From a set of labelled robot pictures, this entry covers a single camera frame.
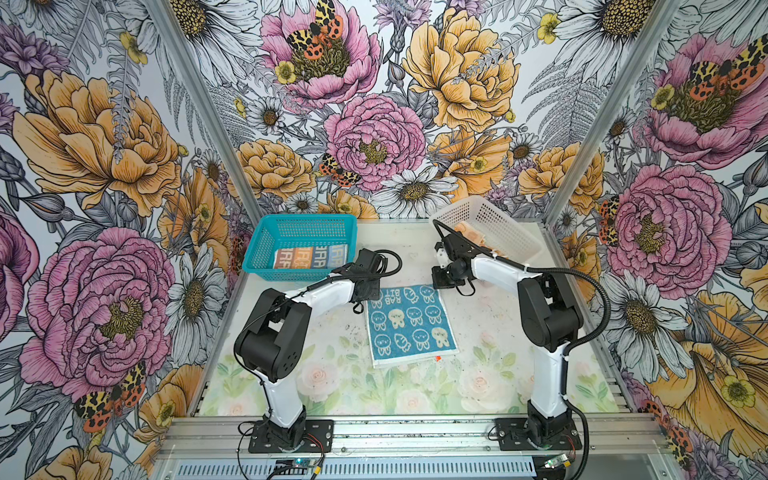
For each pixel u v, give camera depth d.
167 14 0.72
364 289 0.73
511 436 0.74
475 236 1.15
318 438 0.73
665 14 0.71
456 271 0.77
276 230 1.12
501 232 1.13
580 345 0.53
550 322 0.54
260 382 0.52
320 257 1.08
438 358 0.87
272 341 0.48
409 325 0.94
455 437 0.76
